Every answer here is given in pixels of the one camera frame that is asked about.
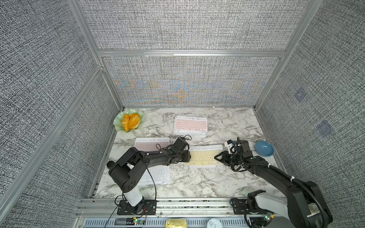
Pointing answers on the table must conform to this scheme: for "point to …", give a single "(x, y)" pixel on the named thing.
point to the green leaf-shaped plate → (118, 121)
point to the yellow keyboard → (206, 156)
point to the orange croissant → (130, 121)
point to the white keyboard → (160, 174)
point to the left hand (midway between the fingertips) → (191, 156)
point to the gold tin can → (176, 223)
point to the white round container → (214, 223)
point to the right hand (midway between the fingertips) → (215, 155)
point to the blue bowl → (264, 148)
